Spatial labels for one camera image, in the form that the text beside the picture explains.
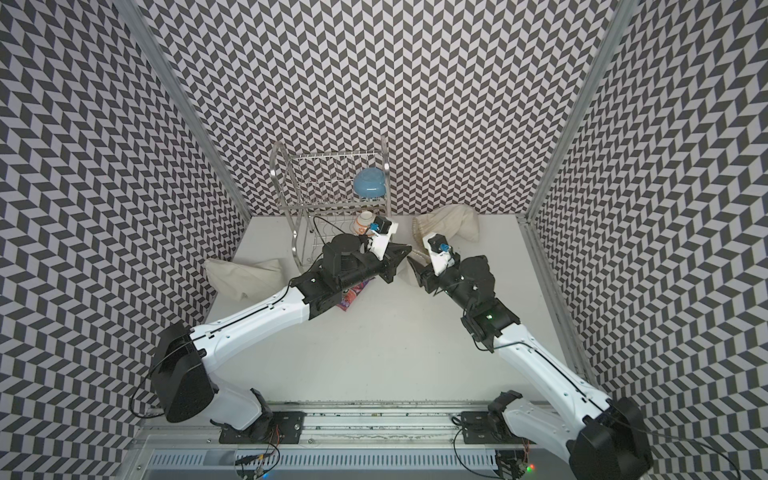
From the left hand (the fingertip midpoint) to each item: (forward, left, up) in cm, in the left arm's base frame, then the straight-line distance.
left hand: (409, 251), depth 72 cm
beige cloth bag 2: (+30, -18, -20) cm, 41 cm away
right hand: (0, -3, -2) cm, 4 cm away
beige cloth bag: (+6, +51, -22) cm, 56 cm away
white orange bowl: (+29, +15, -19) cm, 38 cm away
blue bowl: (+25, +11, +1) cm, 27 cm away
